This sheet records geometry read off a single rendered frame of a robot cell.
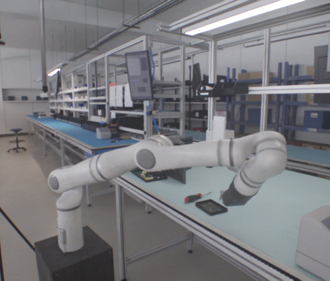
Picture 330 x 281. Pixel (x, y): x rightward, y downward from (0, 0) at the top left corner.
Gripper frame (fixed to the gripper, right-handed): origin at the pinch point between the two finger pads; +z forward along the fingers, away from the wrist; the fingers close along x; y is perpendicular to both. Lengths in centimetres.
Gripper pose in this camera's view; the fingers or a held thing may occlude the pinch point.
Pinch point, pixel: (226, 200)
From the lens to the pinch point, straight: 91.7
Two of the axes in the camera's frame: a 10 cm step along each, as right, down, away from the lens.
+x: 9.9, -0.2, 1.2
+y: 0.9, 8.1, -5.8
